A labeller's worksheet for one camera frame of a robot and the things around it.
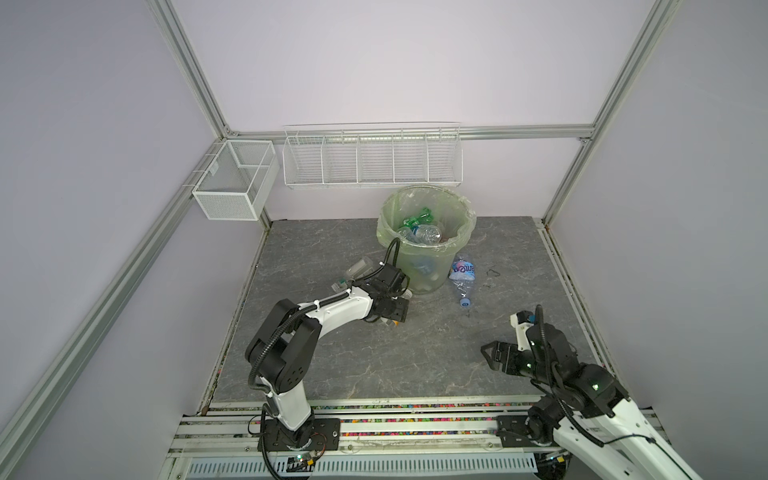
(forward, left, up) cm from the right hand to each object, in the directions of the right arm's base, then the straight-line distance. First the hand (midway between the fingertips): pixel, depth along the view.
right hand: (495, 352), depth 75 cm
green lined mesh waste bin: (+25, +16, +3) cm, 30 cm away
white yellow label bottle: (+12, +26, -7) cm, 29 cm away
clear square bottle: (+32, +38, -8) cm, 51 cm away
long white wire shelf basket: (+67, +34, +14) cm, 76 cm away
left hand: (+15, +25, -7) cm, 30 cm away
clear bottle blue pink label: (+29, +3, -7) cm, 30 cm away
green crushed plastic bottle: (+41, +16, +8) cm, 45 cm away
